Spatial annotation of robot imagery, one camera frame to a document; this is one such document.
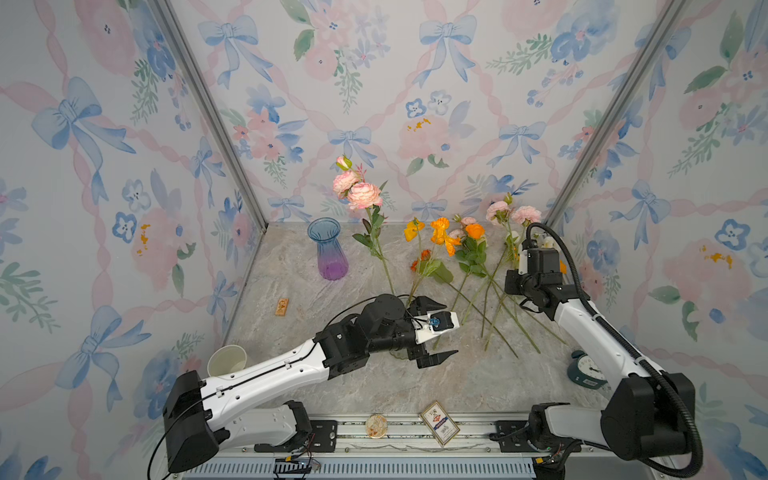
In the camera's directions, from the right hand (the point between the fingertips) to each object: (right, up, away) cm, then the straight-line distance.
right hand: (516, 274), depth 86 cm
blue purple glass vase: (-56, +4, +11) cm, 57 cm away
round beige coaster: (-40, -38, -10) cm, 56 cm away
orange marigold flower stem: (-25, +2, -16) cm, 30 cm away
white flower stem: (+25, +13, +33) cm, 43 cm away
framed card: (-24, -37, -12) cm, 45 cm away
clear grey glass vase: (-35, -14, -29) cm, 47 cm away
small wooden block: (-71, -11, +10) cm, 73 cm away
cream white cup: (-80, -22, -8) cm, 83 cm away
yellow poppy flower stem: (-31, +13, -1) cm, 33 cm away
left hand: (-24, -10, -22) cm, 34 cm away
